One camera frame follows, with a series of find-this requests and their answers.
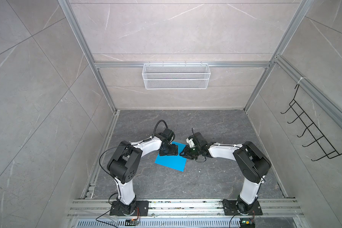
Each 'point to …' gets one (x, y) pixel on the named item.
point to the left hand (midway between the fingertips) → (173, 150)
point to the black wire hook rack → (327, 148)
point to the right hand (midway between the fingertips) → (180, 154)
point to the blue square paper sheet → (176, 162)
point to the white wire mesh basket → (175, 76)
